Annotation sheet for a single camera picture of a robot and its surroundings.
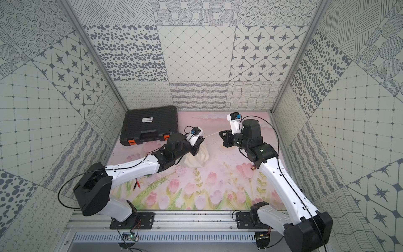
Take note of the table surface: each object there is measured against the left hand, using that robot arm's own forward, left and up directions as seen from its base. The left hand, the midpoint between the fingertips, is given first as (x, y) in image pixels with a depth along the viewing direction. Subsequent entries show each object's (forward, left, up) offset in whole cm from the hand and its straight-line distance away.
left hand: (199, 134), depth 81 cm
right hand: (-4, -11, +6) cm, 14 cm away
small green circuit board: (-44, +29, -21) cm, 56 cm away
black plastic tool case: (+17, +36, -14) cm, 42 cm away
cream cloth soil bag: (-9, +1, -13) cm, 16 cm away
